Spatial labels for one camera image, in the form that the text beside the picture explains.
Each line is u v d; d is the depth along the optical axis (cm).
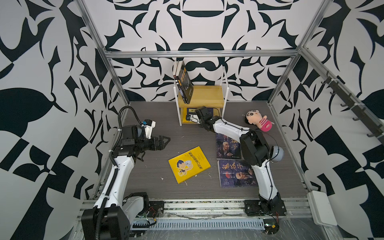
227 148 93
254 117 104
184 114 92
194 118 89
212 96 95
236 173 85
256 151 56
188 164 87
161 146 70
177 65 83
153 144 69
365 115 55
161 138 69
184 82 85
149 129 71
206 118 78
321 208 70
